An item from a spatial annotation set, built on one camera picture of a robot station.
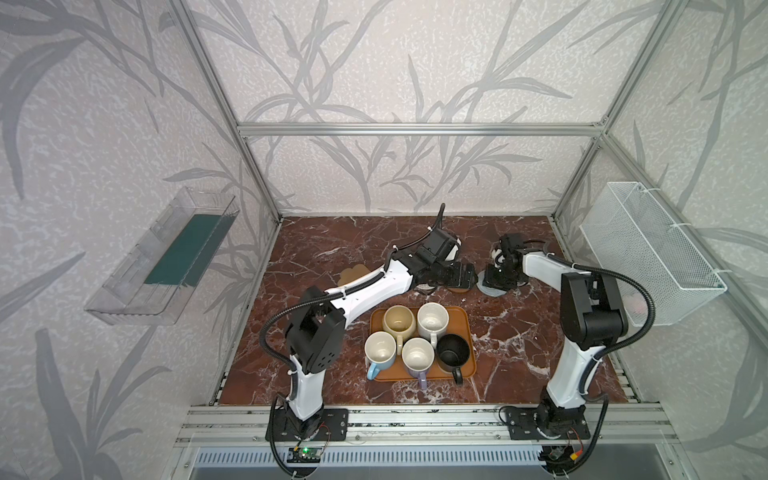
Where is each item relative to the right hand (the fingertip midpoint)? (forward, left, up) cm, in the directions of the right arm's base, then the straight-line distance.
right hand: (487, 274), depth 101 cm
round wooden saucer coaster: (-6, +10, 0) cm, 12 cm away
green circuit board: (-50, +52, -2) cm, 72 cm away
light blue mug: (-26, +35, 0) cm, 44 cm away
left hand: (-10, +10, +16) cm, 21 cm away
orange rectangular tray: (-16, +11, -1) cm, 20 cm away
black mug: (-26, +15, 0) cm, 30 cm away
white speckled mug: (-17, +20, 0) cm, 26 cm away
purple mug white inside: (-27, +24, -1) cm, 36 cm away
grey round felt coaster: (-7, 0, -1) cm, 7 cm away
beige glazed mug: (-17, +29, +1) cm, 34 cm away
